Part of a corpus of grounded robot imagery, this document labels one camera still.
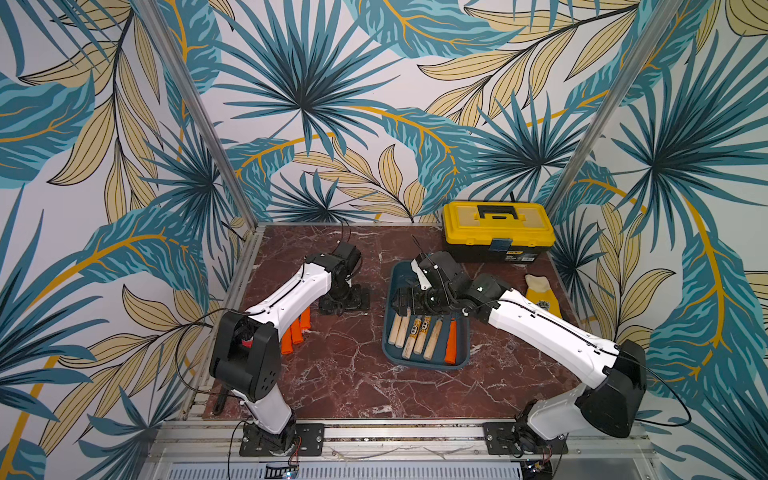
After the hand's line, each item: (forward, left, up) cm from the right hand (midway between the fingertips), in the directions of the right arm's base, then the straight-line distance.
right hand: (404, 302), depth 76 cm
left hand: (+2, +14, -9) cm, 17 cm away
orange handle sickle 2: (+6, +29, -17) cm, 35 cm away
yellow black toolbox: (+28, -33, -4) cm, 44 cm away
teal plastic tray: (+19, 0, -15) cm, 24 cm away
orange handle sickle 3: (-5, -14, -19) cm, 25 cm away
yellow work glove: (+13, -47, -18) cm, 53 cm away
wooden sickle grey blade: (+1, +2, -17) cm, 18 cm away
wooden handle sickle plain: (-3, -9, -18) cm, 20 cm away
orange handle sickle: (-2, +34, -19) cm, 39 cm away
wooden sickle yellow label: (-3, -2, -18) cm, 18 cm away
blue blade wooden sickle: (-2, 0, -17) cm, 17 cm away
